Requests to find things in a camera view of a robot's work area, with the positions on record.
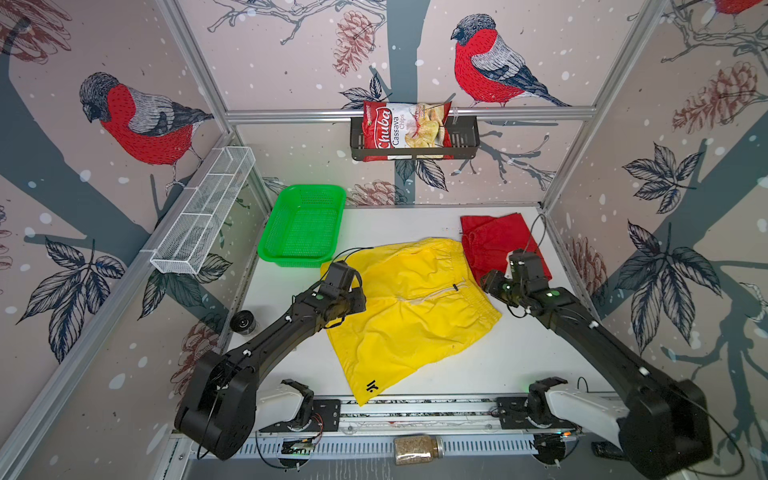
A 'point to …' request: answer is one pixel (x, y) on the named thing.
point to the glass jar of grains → (409, 450)
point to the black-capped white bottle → (243, 322)
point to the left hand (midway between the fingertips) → (361, 299)
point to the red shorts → (488, 241)
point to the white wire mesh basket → (186, 244)
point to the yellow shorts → (422, 302)
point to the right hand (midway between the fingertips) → (481, 284)
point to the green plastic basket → (303, 226)
